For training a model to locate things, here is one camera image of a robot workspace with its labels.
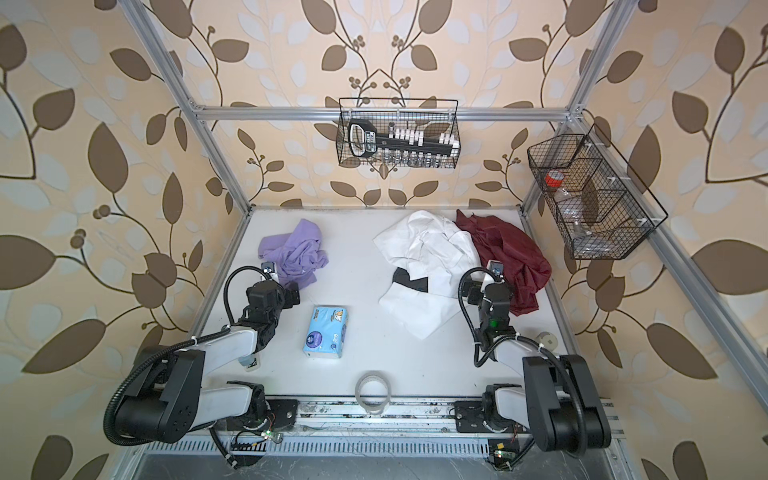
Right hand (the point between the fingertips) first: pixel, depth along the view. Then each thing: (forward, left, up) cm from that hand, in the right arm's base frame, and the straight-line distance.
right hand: (487, 279), depth 89 cm
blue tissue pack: (-13, +48, -5) cm, 50 cm away
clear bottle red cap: (+21, -20, +20) cm, 36 cm away
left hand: (+3, +64, -2) cm, 64 cm away
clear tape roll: (-24, +34, -7) cm, 43 cm away
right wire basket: (+4, -24, +25) cm, 35 cm away
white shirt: (+15, +15, -2) cm, 21 cm away
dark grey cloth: (+7, +25, -8) cm, 27 cm away
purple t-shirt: (+14, +60, -3) cm, 62 cm away
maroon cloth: (+6, -16, -4) cm, 18 cm away
